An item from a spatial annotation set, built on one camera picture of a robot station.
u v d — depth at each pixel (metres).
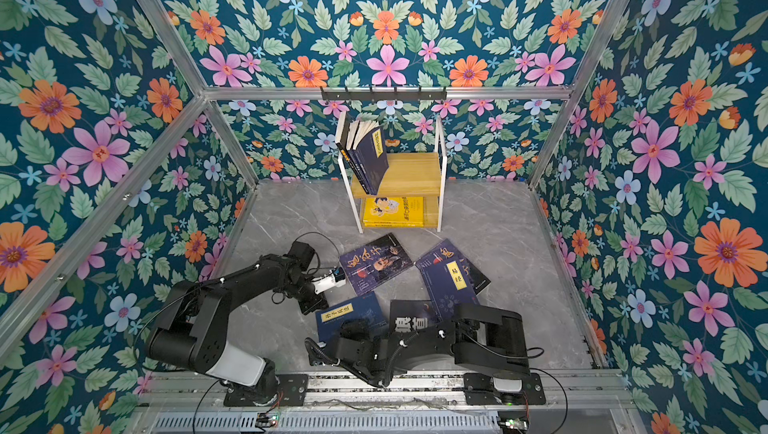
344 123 0.79
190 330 0.44
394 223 1.01
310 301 0.79
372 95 0.92
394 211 1.04
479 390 0.70
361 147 0.77
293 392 0.73
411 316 0.84
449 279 0.90
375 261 0.96
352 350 0.59
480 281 0.91
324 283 0.81
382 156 0.89
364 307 0.86
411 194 0.89
